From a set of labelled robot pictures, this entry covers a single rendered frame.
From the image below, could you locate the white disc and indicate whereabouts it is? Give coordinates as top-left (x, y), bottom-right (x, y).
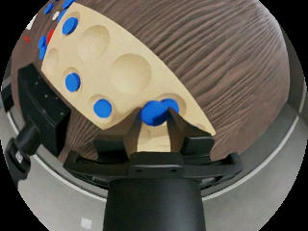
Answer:
top-left (53, 12), bottom-right (60, 20)

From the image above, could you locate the white paper sheet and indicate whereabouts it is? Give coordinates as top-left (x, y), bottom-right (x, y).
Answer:
top-left (27, 15), bottom-right (36, 29)

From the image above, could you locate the beige tray with round pockets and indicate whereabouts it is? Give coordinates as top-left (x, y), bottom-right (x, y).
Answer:
top-left (41, 2), bottom-right (216, 151)

